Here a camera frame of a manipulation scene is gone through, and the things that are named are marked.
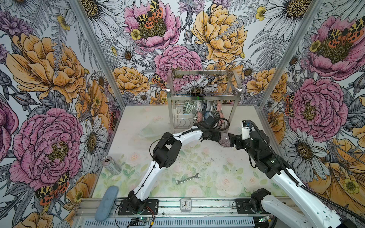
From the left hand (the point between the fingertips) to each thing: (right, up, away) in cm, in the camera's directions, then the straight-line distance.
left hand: (215, 139), depth 98 cm
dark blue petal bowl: (-5, +24, +9) cm, 26 cm away
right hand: (+7, +5, -21) cm, 23 cm away
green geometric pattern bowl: (-12, +24, +7) cm, 27 cm away
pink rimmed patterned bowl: (+4, +24, +8) cm, 26 cm away
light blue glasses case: (-60, -29, -25) cm, 71 cm away
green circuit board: (-43, -37, -26) cm, 62 cm away
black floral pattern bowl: (-12, +15, 0) cm, 19 cm away
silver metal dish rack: (-13, +31, +7) cm, 34 cm away
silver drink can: (-60, -9, -22) cm, 65 cm away
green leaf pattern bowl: (-18, +23, +7) cm, 30 cm away
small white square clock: (-20, -30, -24) cm, 43 cm away
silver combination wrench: (-13, -20, -13) cm, 27 cm away
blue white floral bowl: (-5, +17, +10) cm, 20 cm away
